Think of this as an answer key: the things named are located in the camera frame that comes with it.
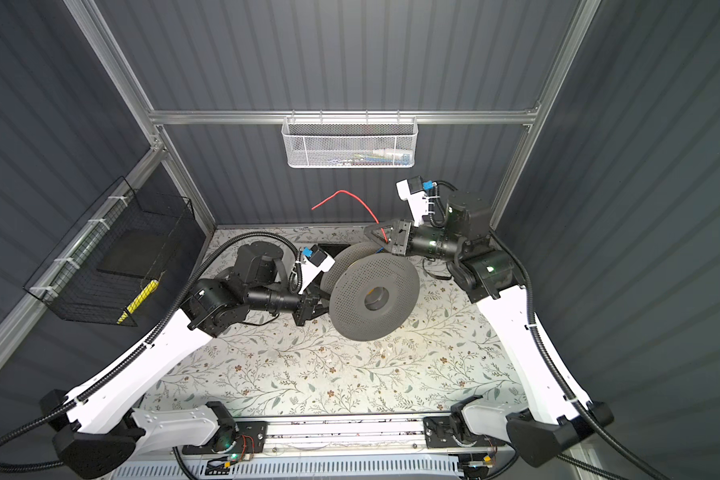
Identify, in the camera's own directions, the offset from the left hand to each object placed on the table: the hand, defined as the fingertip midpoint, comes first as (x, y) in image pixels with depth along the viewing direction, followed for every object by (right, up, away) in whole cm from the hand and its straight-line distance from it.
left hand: (342, 303), depth 62 cm
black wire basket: (-59, +3, +1) cm, 59 cm away
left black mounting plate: (-25, -35, +10) cm, 44 cm away
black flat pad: (-52, +11, +10) cm, 54 cm away
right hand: (+5, +14, -5) cm, 15 cm away
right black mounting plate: (+23, -35, +12) cm, 43 cm away
